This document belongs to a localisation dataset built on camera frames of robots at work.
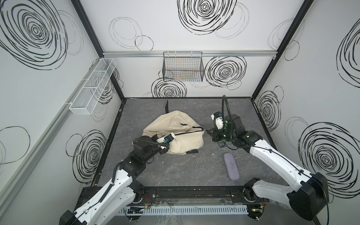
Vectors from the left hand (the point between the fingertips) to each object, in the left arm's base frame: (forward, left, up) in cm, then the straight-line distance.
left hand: (167, 133), depth 74 cm
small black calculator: (+5, -35, -21) cm, 41 cm away
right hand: (+3, -23, -2) cm, 23 cm away
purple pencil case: (-11, -37, -18) cm, 43 cm away
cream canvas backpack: (-1, -11, 0) cm, 11 cm away
